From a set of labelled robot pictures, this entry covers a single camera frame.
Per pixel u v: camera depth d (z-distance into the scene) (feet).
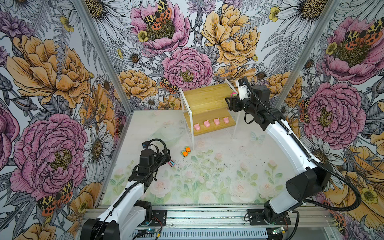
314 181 1.56
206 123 2.99
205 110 2.55
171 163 2.95
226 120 3.04
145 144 2.48
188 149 3.19
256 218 2.43
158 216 2.45
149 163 2.14
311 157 1.43
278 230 2.35
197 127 2.92
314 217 2.51
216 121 3.01
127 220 1.77
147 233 2.38
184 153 3.10
